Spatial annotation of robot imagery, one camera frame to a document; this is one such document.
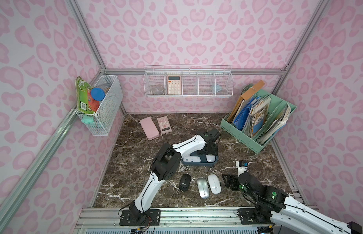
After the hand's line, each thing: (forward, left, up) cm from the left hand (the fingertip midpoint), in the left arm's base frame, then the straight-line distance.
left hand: (211, 150), depth 95 cm
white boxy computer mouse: (-7, +13, +1) cm, 14 cm away
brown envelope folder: (+18, -18, +30) cm, 39 cm away
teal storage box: (-7, +5, -1) cm, 9 cm away
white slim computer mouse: (-6, +1, -1) cm, 6 cm away
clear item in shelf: (+28, +34, +27) cm, 52 cm away
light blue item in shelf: (+35, -6, +23) cm, 42 cm away
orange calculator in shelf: (+31, +24, +29) cm, 49 cm away
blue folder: (+16, -19, +12) cm, 28 cm away
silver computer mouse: (-24, +7, 0) cm, 25 cm away
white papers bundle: (+4, -35, +21) cm, 41 cm away
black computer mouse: (-20, +17, 0) cm, 26 cm away
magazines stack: (+14, -29, +17) cm, 36 cm away
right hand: (-19, -6, +6) cm, 21 cm away
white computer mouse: (-21, 0, 0) cm, 21 cm away
